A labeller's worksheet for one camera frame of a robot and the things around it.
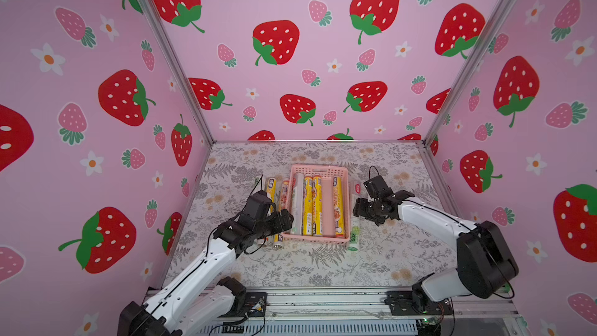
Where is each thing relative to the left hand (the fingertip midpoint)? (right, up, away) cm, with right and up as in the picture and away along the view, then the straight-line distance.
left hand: (287, 219), depth 79 cm
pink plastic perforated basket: (+11, +17, +30) cm, 37 cm away
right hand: (+30, +1, +11) cm, 32 cm away
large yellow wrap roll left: (-4, -10, +6) cm, 12 cm away
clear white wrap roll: (+3, +3, +16) cm, 16 cm away
